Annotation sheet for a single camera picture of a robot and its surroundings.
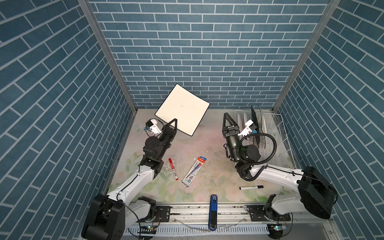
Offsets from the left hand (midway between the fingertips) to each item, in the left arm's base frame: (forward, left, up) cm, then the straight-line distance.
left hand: (178, 119), depth 73 cm
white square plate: (+14, -56, -24) cm, 62 cm away
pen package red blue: (-14, -8, -30) cm, 34 cm away
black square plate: (+9, -45, -12) cm, 47 cm away
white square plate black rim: (+8, -4, 0) cm, 9 cm away
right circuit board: (-42, -48, -31) cm, 71 cm away
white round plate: (+13, -40, -14) cm, 44 cm away
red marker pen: (-10, +6, -32) cm, 34 cm away
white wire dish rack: (+23, -68, -32) cm, 79 cm away
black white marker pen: (-24, -39, -31) cm, 55 cm away
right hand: (-4, -21, +8) cm, 22 cm away
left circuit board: (-41, +14, -35) cm, 56 cm away
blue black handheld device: (-36, -17, -29) cm, 49 cm away
